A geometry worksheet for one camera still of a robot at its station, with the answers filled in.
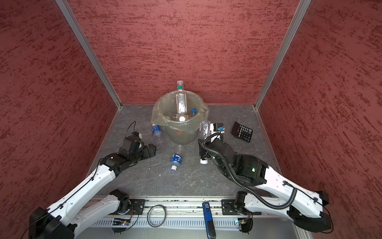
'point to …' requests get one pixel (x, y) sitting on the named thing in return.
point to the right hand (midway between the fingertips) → (202, 145)
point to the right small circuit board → (241, 222)
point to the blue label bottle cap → (157, 132)
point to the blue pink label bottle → (193, 111)
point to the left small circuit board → (121, 222)
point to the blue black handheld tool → (209, 220)
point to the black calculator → (242, 132)
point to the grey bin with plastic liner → (181, 128)
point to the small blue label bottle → (176, 159)
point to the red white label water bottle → (182, 117)
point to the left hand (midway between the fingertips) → (148, 153)
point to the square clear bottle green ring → (181, 99)
